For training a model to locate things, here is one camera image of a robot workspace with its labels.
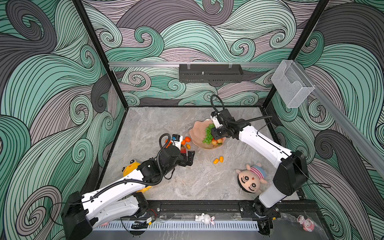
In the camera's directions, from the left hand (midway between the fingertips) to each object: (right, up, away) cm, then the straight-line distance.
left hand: (188, 150), depth 75 cm
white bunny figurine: (+8, -30, -6) cm, 32 cm away
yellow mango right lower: (+17, -10, +15) cm, 25 cm away
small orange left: (-4, +1, +22) cm, 23 cm away
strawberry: (+16, +1, +18) cm, 24 cm away
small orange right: (-1, +3, +23) cm, 23 cm away
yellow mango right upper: (+20, -9, +15) cm, 27 cm away
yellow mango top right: (0, -2, +21) cm, 21 cm away
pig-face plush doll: (+32, -15, 0) cm, 35 cm away
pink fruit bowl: (+6, +6, +26) cm, 28 cm away
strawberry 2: (+20, +2, +18) cm, 27 cm away
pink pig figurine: (+55, -32, -8) cm, 64 cm away
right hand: (+16, +8, +11) cm, 21 cm away
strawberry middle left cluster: (-4, -4, +20) cm, 21 cm away
